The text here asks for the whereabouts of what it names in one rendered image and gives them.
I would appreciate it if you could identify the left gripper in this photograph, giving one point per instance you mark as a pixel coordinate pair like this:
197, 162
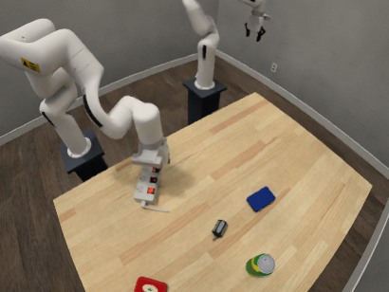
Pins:
255, 23

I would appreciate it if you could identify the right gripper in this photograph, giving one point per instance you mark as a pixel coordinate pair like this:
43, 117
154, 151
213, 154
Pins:
163, 153

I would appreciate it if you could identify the green and yellow drink can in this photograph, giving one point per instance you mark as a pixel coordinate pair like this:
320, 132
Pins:
261, 265

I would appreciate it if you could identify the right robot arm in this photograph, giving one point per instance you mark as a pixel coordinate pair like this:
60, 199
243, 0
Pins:
63, 51

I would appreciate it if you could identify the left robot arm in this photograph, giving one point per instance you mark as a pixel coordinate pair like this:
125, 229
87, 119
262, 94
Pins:
202, 24

